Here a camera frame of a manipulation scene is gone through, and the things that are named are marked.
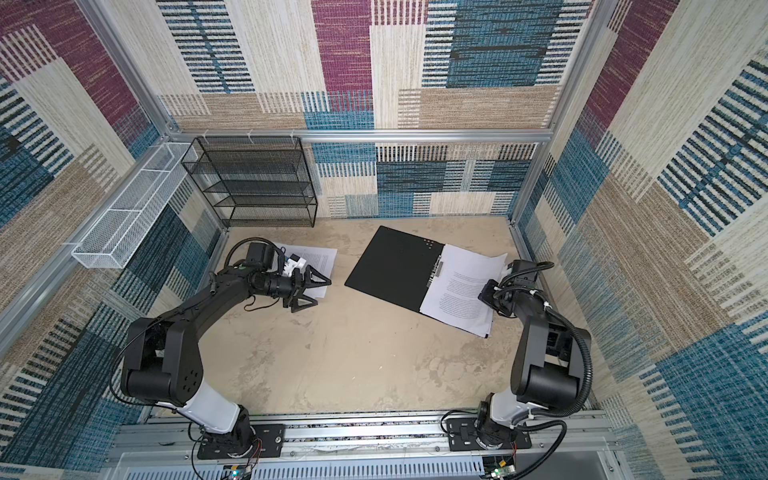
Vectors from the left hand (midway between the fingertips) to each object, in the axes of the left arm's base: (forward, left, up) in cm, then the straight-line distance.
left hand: (324, 288), depth 84 cm
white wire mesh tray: (+5, +47, +18) cm, 50 cm away
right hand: (+2, -47, -9) cm, 48 cm away
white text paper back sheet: (+8, +7, +3) cm, 12 cm away
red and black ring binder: (+17, -21, -14) cm, 31 cm away
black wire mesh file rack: (+44, +30, +2) cm, 54 cm away
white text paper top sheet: (+6, -39, -15) cm, 42 cm away
